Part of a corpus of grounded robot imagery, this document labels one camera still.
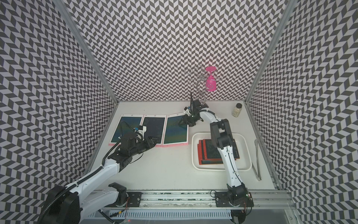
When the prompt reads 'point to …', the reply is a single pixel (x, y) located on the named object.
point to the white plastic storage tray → (243, 141)
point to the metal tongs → (258, 177)
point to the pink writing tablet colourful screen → (127, 123)
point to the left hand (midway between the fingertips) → (158, 140)
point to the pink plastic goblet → (211, 82)
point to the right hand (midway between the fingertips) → (181, 125)
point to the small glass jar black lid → (237, 110)
